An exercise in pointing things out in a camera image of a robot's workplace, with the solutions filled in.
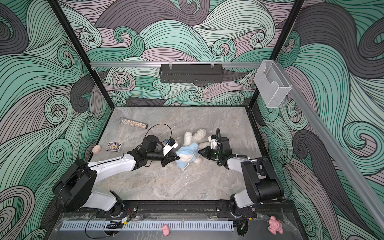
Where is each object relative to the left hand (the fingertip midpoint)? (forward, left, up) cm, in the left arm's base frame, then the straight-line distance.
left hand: (179, 156), depth 81 cm
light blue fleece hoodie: (+4, -6, +1) cm, 8 cm away
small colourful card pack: (+10, +44, -10) cm, 46 cm away
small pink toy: (-32, +4, -8) cm, 34 cm away
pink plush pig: (-30, -45, -6) cm, 55 cm away
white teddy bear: (+16, -11, -5) cm, 20 cm away
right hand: (+6, -13, -6) cm, 15 cm away
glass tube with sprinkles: (+29, +36, -9) cm, 47 cm away
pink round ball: (+8, +54, -10) cm, 55 cm away
